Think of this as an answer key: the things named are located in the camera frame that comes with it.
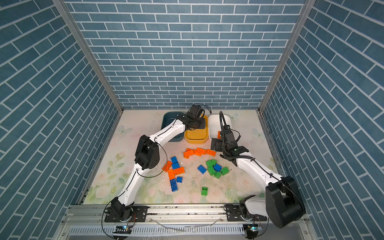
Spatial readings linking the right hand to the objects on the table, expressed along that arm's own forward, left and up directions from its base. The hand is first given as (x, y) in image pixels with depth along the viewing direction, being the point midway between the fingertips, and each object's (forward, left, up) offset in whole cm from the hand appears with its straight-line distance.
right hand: (218, 139), depth 88 cm
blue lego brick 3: (-14, +9, -11) cm, 20 cm away
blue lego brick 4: (-13, -1, -10) cm, 16 cm away
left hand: (+14, +9, -2) cm, 16 cm away
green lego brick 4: (-14, -5, -11) cm, 19 cm away
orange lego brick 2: (-2, +10, -11) cm, 15 cm away
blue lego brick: (-11, +26, -11) cm, 30 cm away
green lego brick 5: (-26, +6, -11) cm, 29 cm away
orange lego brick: (-2, +3, -12) cm, 13 cm away
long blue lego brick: (-25, +23, -12) cm, 36 cm away
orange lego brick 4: (+10, -2, -11) cm, 15 cm away
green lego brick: (-10, +3, -10) cm, 15 cm away
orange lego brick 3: (-5, +18, -10) cm, 21 cm away
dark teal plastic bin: (+24, +38, -10) cm, 46 cm away
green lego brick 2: (-15, +3, -11) cm, 18 cm away
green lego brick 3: (-17, -1, -12) cm, 21 cm away
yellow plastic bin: (+9, +13, -10) cm, 19 cm away
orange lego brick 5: (-15, +30, -11) cm, 35 cm away
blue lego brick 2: (-14, +25, -12) cm, 31 cm away
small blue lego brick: (-22, +21, -10) cm, 32 cm away
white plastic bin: (+16, +2, -4) cm, 16 cm away
